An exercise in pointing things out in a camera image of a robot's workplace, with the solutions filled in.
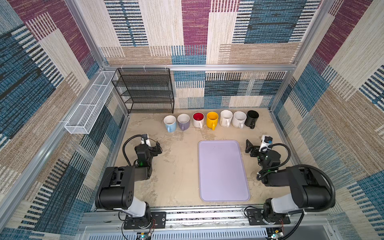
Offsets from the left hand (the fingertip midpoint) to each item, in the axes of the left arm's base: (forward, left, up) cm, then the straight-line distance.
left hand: (149, 141), depth 93 cm
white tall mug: (+16, -50, +2) cm, 52 cm away
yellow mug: (+16, -40, +1) cm, 43 cm away
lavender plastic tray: (-18, -45, -13) cm, 50 cm away
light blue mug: (+14, -12, 0) cm, 19 cm away
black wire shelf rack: (+38, +7, +9) cm, 40 cm away
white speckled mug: (+19, -60, -2) cm, 63 cm away
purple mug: (+19, -20, -4) cm, 28 cm away
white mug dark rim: (+22, -31, -4) cm, 38 cm away
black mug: (+19, -68, 0) cm, 71 cm away
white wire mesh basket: (+10, +40, +9) cm, 42 cm away
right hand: (-3, -63, +1) cm, 63 cm away
